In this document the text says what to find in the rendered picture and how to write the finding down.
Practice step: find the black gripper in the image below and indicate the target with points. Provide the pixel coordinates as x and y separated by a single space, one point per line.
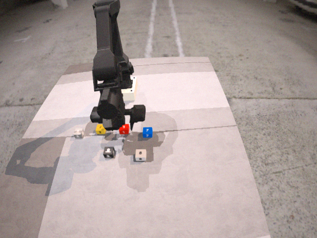
137 113

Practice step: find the red block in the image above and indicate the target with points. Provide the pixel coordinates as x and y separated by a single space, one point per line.
124 129

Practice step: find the blue block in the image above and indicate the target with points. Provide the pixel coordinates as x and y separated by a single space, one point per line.
147 132

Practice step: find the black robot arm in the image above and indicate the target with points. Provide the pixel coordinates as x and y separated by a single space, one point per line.
111 64

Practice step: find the yellow block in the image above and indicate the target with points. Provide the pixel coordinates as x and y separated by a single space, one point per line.
100 129

